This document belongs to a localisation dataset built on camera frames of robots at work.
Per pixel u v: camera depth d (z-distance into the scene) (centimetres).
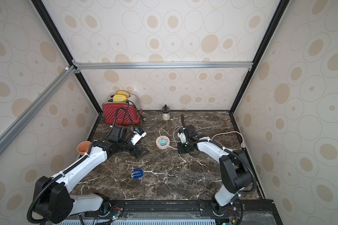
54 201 40
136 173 83
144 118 113
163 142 92
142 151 72
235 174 45
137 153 71
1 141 52
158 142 97
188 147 75
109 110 103
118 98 102
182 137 83
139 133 71
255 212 73
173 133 106
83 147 90
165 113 109
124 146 68
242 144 98
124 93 106
